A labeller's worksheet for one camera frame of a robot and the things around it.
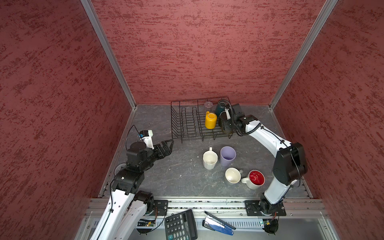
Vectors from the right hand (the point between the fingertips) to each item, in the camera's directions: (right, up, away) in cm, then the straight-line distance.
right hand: (226, 125), depth 91 cm
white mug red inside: (+14, -30, -9) cm, 34 cm away
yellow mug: (-9, +3, +7) cm, 12 cm away
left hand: (-33, -9, -19) cm, 39 cm away
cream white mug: (+1, -27, -10) cm, 29 cm away
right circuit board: (+17, -48, -20) cm, 55 cm away
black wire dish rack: (-16, +5, +19) cm, 25 cm away
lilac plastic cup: (-1, -17, -6) cm, 18 cm away
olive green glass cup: (-2, +1, -9) cm, 10 cm away
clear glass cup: (-10, +14, +16) cm, 24 cm away
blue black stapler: (-11, -46, -22) cm, 52 cm away
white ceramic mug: (-11, -19, -5) cm, 23 cm away
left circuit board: (-46, -48, -18) cm, 69 cm away
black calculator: (-26, -46, -23) cm, 58 cm away
